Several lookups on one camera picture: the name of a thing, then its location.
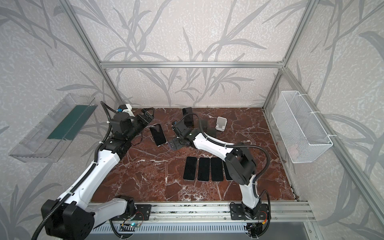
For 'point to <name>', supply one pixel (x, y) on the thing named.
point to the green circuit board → (134, 225)
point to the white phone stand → (221, 122)
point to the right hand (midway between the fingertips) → (179, 135)
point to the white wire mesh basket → (300, 133)
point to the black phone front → (204, 168)
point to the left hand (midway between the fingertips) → (153, 108)
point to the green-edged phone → (226, 171)
